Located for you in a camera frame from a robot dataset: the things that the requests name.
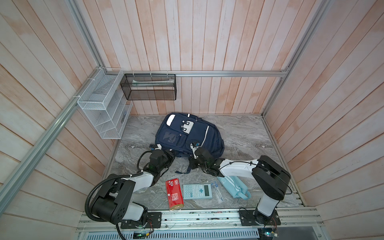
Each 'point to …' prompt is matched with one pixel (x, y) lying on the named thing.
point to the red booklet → (175, 198)
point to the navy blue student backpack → (176, 132)
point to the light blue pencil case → (235, 186)
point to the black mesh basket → (149, 86)
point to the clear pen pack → (217, 192)
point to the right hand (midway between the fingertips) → (188, 158)
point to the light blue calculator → (197, 191)
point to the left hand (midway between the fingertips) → (178, 152)
